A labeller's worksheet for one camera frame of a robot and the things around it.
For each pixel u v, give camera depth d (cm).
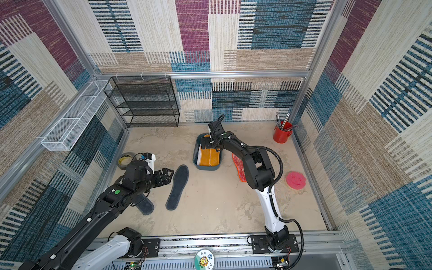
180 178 94
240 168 98
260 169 60
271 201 61
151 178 66
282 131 104
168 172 71
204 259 64
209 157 100
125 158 103
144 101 110
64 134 71
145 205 85
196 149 103
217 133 81
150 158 70
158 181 68
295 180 89
